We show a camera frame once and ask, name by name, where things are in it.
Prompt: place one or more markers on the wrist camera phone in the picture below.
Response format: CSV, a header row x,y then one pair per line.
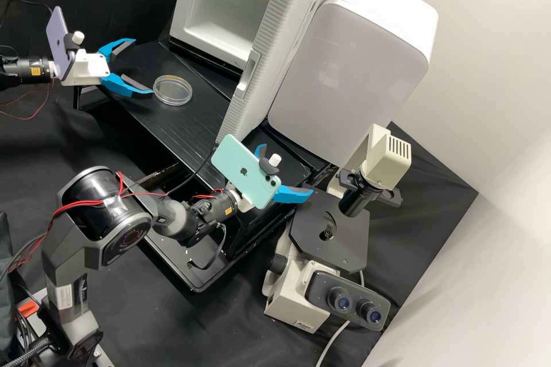
x,y
241,169
58,44

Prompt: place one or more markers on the cream microscope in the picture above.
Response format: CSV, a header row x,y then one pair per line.
x,y
292,294

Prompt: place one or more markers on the left wrist camera phone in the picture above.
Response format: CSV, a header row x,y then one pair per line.
x,y
58,44

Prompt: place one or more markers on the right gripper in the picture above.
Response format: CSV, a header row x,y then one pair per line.
x,y
245,205

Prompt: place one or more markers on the white incubator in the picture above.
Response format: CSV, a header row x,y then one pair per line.
x,y
215,40

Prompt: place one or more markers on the incubator door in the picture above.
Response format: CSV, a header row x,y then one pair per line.
x,y
275,40

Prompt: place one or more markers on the right wrist camera phone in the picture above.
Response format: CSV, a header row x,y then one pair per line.
x,y
241,169

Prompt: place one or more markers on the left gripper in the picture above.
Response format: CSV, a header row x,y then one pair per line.
x,y
86,67

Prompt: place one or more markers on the petri dish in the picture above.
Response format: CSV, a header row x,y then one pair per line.
x,y
172,89

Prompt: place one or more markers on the black tray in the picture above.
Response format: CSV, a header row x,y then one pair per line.
x,y
254,233

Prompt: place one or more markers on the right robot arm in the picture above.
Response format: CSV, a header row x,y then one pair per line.
x,y
99,216

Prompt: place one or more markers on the white box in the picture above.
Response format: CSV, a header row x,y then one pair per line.
x,y
353,74

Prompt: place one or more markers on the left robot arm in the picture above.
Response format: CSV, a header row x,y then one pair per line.
x,y
26,67

